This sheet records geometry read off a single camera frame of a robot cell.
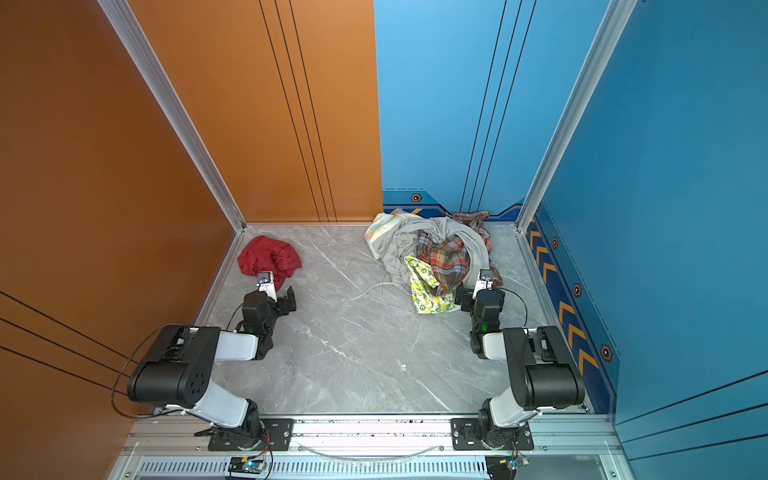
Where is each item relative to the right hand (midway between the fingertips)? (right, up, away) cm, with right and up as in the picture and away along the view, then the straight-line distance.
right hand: (475, 284), depth 94 cm
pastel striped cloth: (-30, +20, +16) cm, 39 cm away
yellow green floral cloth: (-16, +1, +1) cm, 17 cm away
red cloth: (-69, +9, +3) cm, 70 cm away
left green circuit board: (-62, -41, -23) cm, 77 cm away
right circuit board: (+1, -41, -23) cm, 47 cm away
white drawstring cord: (-22, -3, +5) cm, 23 cm away
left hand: (-63, -1, +1) cm, 63 cm away
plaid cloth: (-8, +8, +2) cm, 11 cm away
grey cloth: (-25, +15, +11) cm, 31 cm away
